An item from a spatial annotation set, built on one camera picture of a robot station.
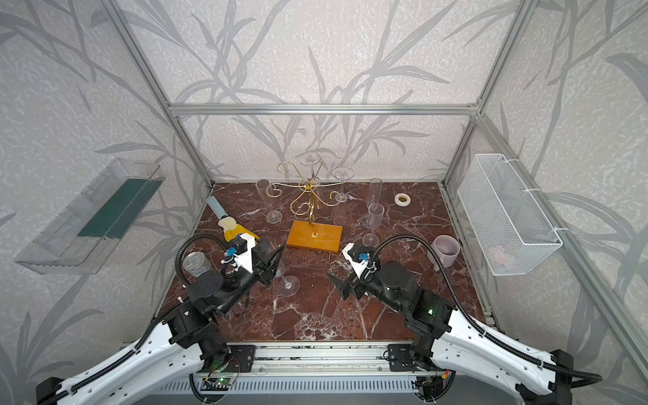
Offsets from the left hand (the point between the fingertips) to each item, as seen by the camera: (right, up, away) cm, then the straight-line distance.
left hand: (278, 246), depth 66 cm
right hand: (+17, -3, 0) cm, 17 cm away
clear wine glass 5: (+8, +26, +14) cm, 30 cm away
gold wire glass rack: (+3, -1, +36) cm, 36 cm away
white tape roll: (+45, +13, +48) cm, 67 cm away
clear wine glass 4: (0, -14, +12) cm, 19 cm away
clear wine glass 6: (+17, +21, +12) cm, 30 cm away
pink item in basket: (+62, -4, +7) cm, 63 cm away
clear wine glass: (-12, +18, +25) cm, 33 cm away
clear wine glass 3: (+30, +8, +30) cm, 44 cm away
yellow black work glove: (-28, +1, +35) cm, 45 cm away
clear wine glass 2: (+29, +17, +24) cm, 42 cm away
